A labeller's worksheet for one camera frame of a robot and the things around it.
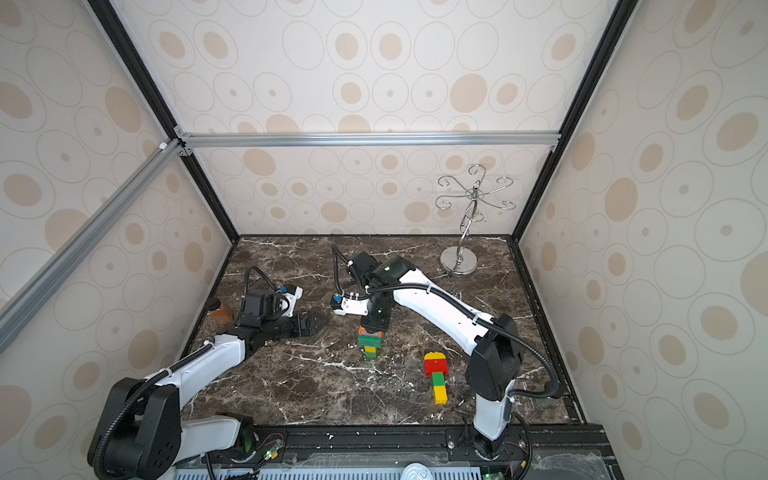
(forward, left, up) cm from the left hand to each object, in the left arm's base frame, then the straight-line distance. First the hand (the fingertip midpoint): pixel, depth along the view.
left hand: (325, 319), depth 85 cm
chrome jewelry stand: (+29, -44, -8) cm, 54 cm away
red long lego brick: (-10, -32, -9) cm, 35 cm away
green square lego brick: (-6, -13, -11) cm, 18 cm away
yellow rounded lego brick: (-6, -13, -7) cm, 15 cm away
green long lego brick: (-3, -13, -7) cm, 15 cm away
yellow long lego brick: (-7, -32, -9) cm, 34 cm away
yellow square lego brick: (-18, -32, -8) cm, 38 cm away
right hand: (-1, -17, +4) cm, 17 cm away
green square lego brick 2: (-14, -32, -9) cm, 36 cm away
